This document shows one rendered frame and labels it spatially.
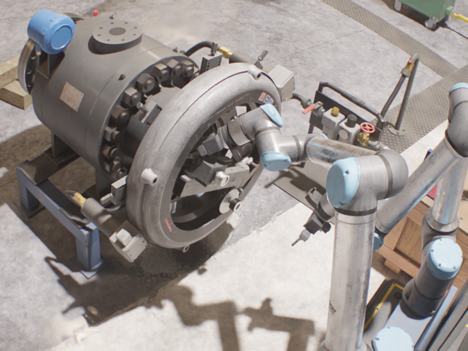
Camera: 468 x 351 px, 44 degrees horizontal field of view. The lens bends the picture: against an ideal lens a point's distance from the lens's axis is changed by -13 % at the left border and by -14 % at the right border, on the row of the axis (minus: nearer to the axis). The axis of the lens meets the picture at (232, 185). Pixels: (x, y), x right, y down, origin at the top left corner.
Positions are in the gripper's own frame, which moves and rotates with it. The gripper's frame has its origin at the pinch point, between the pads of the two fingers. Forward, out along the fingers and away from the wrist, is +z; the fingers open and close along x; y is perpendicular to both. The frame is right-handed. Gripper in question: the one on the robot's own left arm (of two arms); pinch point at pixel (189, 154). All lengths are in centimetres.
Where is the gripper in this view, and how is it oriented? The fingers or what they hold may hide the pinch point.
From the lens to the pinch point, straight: 229.1
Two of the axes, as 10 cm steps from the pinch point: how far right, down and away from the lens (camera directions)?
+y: -4.5, -8.7, -1.7
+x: -2.1, 3.0, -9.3
